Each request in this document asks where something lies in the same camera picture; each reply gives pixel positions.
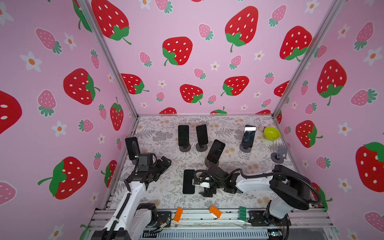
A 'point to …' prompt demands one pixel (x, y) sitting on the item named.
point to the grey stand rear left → (185, 148)
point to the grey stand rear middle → (201, 148)
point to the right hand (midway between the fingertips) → (199, 182)
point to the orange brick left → (178, 215)
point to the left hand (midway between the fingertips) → (167, 164)
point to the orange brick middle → (215, 211)
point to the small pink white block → (261, 128)
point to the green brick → (243, 213)
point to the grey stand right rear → (245, 149)
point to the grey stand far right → (278, 157)
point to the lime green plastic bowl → (272, 133)
